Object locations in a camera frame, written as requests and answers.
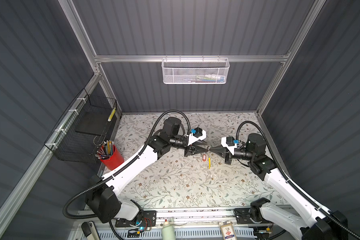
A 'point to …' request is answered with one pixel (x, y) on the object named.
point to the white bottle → (168, 231)
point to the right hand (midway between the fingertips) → (212, 150)
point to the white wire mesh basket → (195, 71)
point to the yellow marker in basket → (111, 114)
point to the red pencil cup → (109, 155)
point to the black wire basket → (84, 126)
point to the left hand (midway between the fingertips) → (207, 145)
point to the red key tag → (204, 157)
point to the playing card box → (227, 230)
